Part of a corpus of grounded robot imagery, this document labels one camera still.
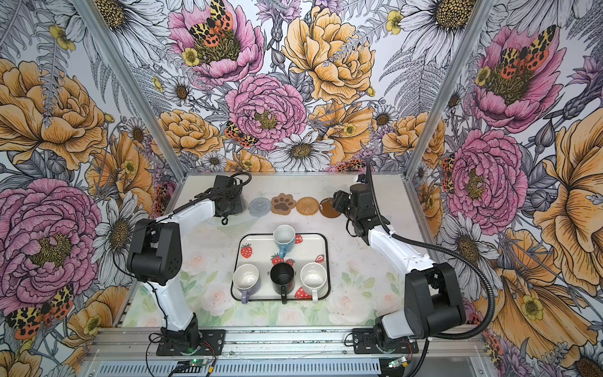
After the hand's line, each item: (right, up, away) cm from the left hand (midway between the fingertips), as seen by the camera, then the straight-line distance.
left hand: (233, 211), depth 99 cm
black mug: (+22, -22, -14) cm, 34 cm away
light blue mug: (+22, -9, -5) cm, 24 cm away
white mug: (+33, -23, -12) cm, 42 cm away
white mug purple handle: (+8, -23, -14) cm, 28 cm away
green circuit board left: (-2, -43, -28) cm, 51 cm away
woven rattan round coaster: (+30, +2, +10) cm, 32 cm away
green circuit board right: (+58, -43, -27) cm, 77 cm away
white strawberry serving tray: (+12, -15, -5) cm, 20 cm away
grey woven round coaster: (+9, +1, +10) cm, 13 cm away
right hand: (+43, +4, -11) cm, 44 cm away
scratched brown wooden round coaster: (+39, 0, +9) cm, 40 cm away
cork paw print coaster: (+19, +3, +11) cm, 22 cm away
